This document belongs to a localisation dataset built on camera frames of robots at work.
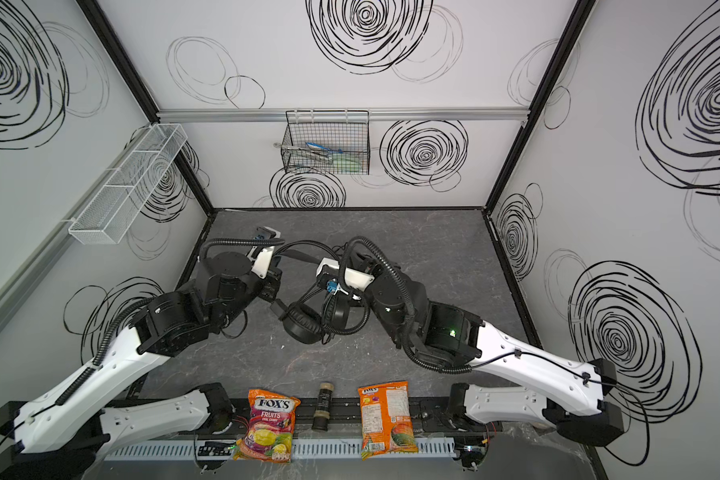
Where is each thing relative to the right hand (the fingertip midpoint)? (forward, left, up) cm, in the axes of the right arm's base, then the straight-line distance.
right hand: (357, 249), depth 58 cm
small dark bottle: (-23, +9, -38) cm, 45 cm away
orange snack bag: (-24, -7, -38) cm, 45 cm away
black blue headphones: (-10, +8, -9) cm, 16 cm away
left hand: (+2, +17, -6) cm, 19 cm away
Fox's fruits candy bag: (-27, +21, -36) cm, 49 cm away
